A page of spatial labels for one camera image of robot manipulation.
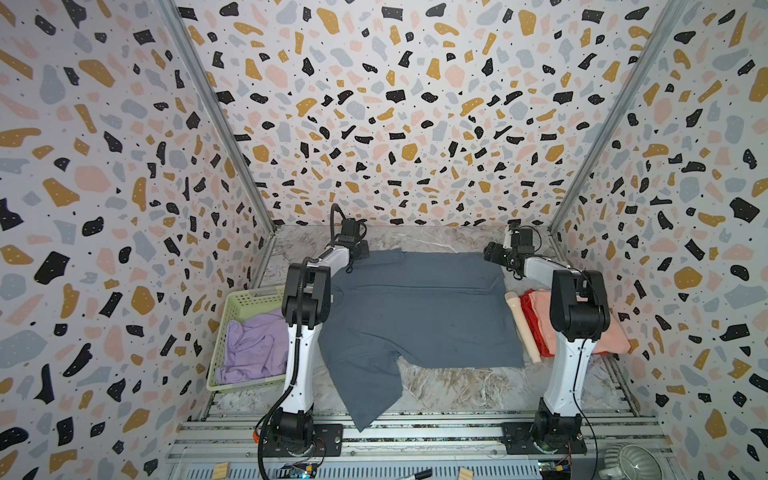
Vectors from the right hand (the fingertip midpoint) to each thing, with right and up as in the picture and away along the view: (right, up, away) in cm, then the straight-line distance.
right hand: (491, 243), depth 106 cm
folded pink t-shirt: (+31, -30, -19) cm, 47 cm away
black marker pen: (-27, -56, -37) cm, 72 cm away
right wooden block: (-17, -55, -37) cm, 69 cm away
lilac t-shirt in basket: (-75, -31, -19) cm, 83 cm away
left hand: (-47, +1, +5) cm, 47 cm away
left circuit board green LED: (-56, -55, -36) cm, 87 cm away
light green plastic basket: (-83, -20, -11) cm, 86 cm away
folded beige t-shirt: (+5, -19, -9) cm, 22 cm away
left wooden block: (-73, -54, -38) cm, 99 cm away
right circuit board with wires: (+4, -56, -35) cm, 66 cm away
